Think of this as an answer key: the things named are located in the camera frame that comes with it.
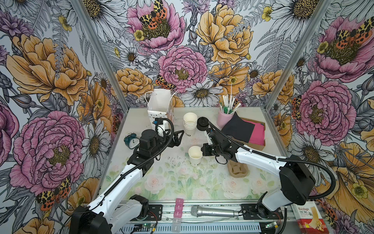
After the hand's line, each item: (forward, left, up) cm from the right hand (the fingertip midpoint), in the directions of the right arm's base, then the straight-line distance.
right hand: (201, 153), depth 85 cm
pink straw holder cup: (+27, -17, -1) cm, 31 cm away
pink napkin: (+16, -40, -8) cm, 44 cm away
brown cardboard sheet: (+8, -33, -7) cm, 35 cm away
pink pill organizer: (-32, +14, -8) cm, 35 cm away
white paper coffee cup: (-1, +4, -1) cm, 4 cm away
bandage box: (-33, -48, -8) cm, 59 cm away
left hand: (+4, +13, +13) cm, 19 cm away
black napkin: (+22, -29, -7) cm, 37 cm away
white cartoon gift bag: (+37, +27, +7) cm, 46 cm away
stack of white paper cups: (+18, +6, +7) cm, 20 cm away
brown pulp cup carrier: (-8, -20, -8) cm, 23 cm away
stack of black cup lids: (+27, -3, -6) cm, 28 cm away
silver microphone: (-28, +3, -6) cm, 29 cm away
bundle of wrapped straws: (+33, -21, +3) cm, 39 cm away
